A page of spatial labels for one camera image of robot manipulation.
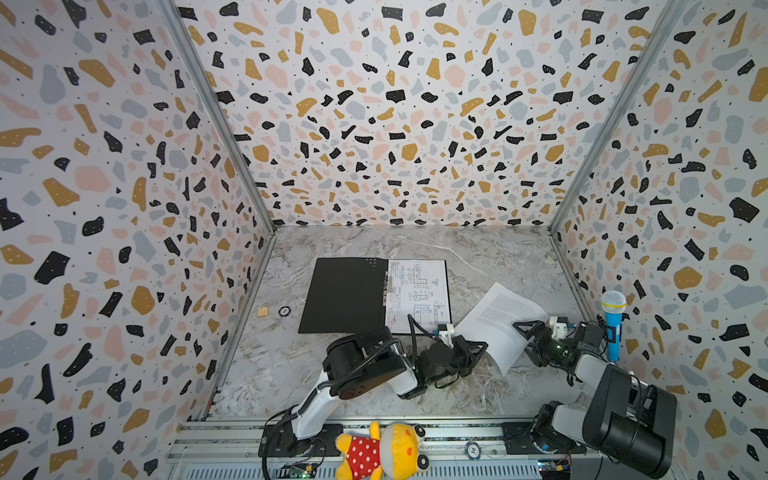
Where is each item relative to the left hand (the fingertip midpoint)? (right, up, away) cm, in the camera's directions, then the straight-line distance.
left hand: (496, 344), depth 78 cm
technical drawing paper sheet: (-19, +12, +25) cm, 33 cm away
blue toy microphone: (+24, +12, -9) cm, 29 cm away
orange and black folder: (-44, +10, +23) cm, 50 cm away
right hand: (+10, +2, +10) cm, 14 cm away
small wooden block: (-69, +5, +17) cm, 72 cm away
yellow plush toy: (-27, -20, -12) cm, 35 cm away
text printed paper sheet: (+3, +3, +14) cm, 15 cm away
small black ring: (-63, +5, +19) cm, 66 cm away
